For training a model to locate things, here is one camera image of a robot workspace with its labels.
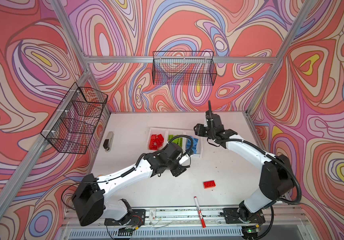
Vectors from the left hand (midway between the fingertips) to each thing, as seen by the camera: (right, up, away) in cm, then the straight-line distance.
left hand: (187, 164), depth 79 cm
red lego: (-21, +9, +21) cm, 31 cm away
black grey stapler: (-51, +10, +19) cm, 55 cm away
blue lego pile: (+2, +9, +19) cm, 21 cm away
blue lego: (+7, +10, +17) cm, 21 cm away
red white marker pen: (+6, -24, -4) cm, 25 cm away
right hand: (+10, +18, +10) cm, 23 cm away
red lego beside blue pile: (-17, +11, +19) cm, 28 cm away
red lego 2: (+13, -13, +5) cm, 19 cm away
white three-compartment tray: (-1, +16, -1) cm, 16 cm away
